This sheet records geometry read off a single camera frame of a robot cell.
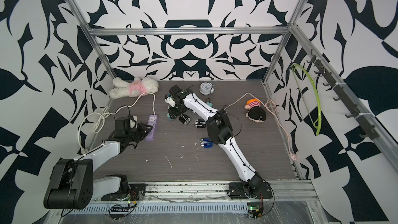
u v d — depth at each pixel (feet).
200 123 3.09
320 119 2.17
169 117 3.14
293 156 2.91
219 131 2.08
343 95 1.80
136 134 2.54
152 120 3.16
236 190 2.44
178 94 2.43
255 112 3.14
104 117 3.23
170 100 3.00
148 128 2.84
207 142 2.86
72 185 1.37
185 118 3.16
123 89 3.36
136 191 2.44
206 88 3.66
